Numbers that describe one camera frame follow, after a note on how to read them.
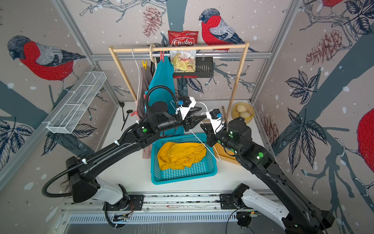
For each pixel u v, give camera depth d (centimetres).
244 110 110
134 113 63
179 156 81
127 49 60
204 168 85
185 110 51
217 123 51
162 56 74
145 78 77
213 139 53
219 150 88
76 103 78
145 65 78
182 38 85
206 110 53
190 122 54
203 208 73
